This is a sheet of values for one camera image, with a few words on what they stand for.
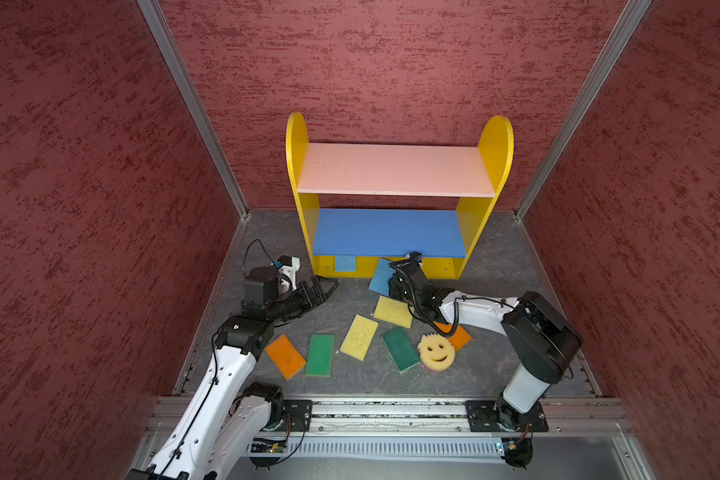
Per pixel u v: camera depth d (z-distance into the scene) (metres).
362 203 1.23
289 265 0.69
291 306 0.63
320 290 0.64
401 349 0.84
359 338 0.87
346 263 1.03
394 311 0.92
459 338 0.86
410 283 0.70
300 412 0.74
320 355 0.83
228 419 0.46
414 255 0.85
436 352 0.82
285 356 0.83
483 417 0.73
